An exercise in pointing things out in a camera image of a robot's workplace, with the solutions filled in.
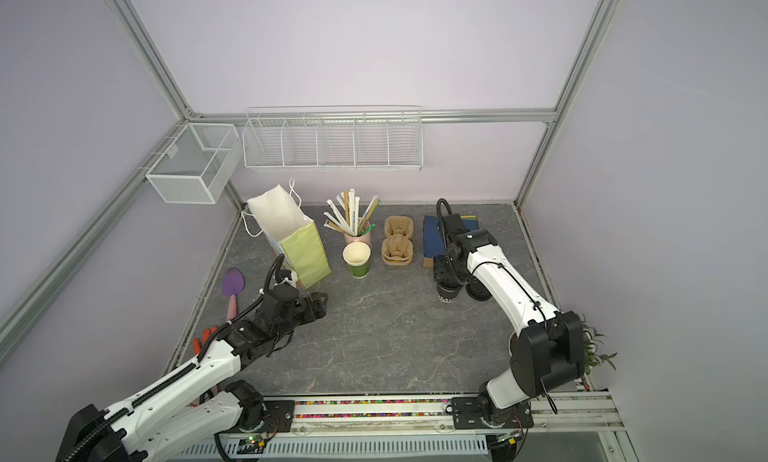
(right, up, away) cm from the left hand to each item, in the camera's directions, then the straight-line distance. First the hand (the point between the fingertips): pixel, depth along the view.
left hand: (317, 303), depth 82 cm
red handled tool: (-34, -10, +5) cm, 36 cm away
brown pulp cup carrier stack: (+22, +14, +20) cm, 33 cm away
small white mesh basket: (-44, +43, +16) cm, 64 cm away
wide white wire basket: (+1, +52, +17) cm, 54 cm away
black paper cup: (+37, +3, +2) cm, 37 cm away
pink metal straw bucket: (+12, +18, +18) cm, 28 cm away
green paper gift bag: (-5, +19, -3) cm, 20 cm away
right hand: (+38, +7, +2) cm, 39 cm away
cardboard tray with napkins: (+34, +17, +20) cm, 43 cm away
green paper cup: (+9, +12, +15) cm, 21 cm away
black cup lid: (+48, +1, +14) cm, 50 cm away
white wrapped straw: (+7, +26, +17) cm, 32 cm away
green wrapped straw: (+13, +21, +20) cm, 32 cm away
